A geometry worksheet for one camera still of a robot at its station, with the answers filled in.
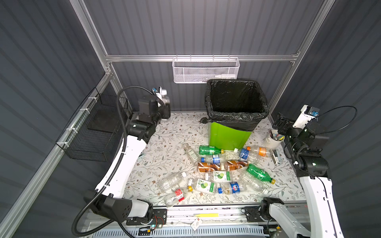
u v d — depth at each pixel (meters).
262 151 0.93
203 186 0.80
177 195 0.75
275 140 0.89
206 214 0.75
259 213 0.73
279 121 0.58
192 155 0.89
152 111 0.53
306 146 0.45
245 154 0.91
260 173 0.83
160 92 0.61
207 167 0.85
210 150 0.92
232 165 0.85
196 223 0.71
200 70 1.24
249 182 0.82
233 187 0.77
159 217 0.73
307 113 0.51
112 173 0.40
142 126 0.51
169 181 0.81
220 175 0.83
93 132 0.73
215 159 0.89
